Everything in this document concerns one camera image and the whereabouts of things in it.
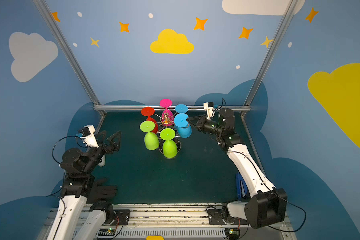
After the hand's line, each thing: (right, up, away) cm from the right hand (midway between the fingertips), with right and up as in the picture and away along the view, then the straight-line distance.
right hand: (187, 118), depth 70 cm
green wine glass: (-20, -11, +11) cm, 25 cm away
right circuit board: (+23, -57, +4) cm, 62 cm away
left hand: (-35, -6, -3) cm, 35 cm away
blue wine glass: (-3, +6, +13) cm, 14 cm away
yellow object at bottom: (-15, -55, -2) cm, 58 cm away
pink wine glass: (-11, +1, +8) cm, 13 cm away
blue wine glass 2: (-4, -1, +2) cm, 4 cm away
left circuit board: (-40, -56, +3) cm, 69 cm away
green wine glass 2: (-9, -15, +7) cm, 18 cm away
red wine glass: (-21, +5, +12) cm, 25 cm away
